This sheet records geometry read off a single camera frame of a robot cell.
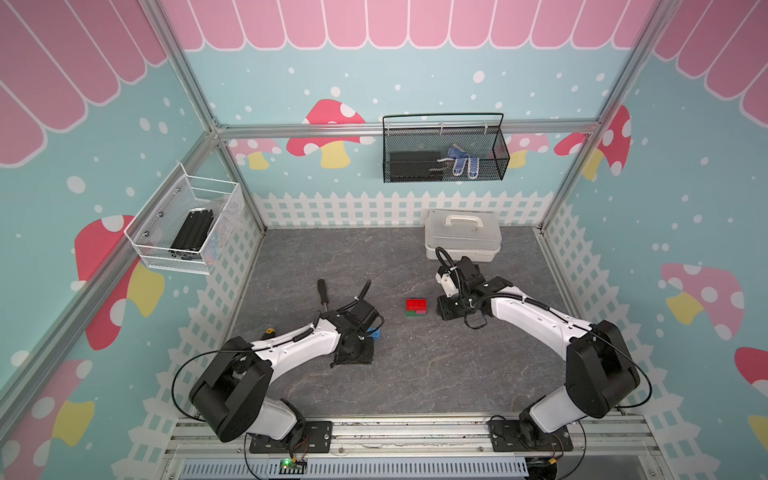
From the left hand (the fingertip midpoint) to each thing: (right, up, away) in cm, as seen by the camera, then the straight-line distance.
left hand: (363, 363), depth 85 cm
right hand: (+22, +15, +3) cm, 27 cm away
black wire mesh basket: (+25, +65, +9) cm, 70 cm away
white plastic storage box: (+35, +39, +18) cm, 55 cm away
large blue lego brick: (+4, +11, -11) cm, 16 cm away
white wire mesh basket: (-43, +38, -12) cm, 59 cm away
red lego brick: (+16, +15, +7) cm, 23 cm away
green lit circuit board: (-17, -21, -12) cm, 30 cm away
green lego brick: (+15, +12, +10) cm, 22 cm away
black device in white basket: (-39, +36, -14) cm, 55 cm away
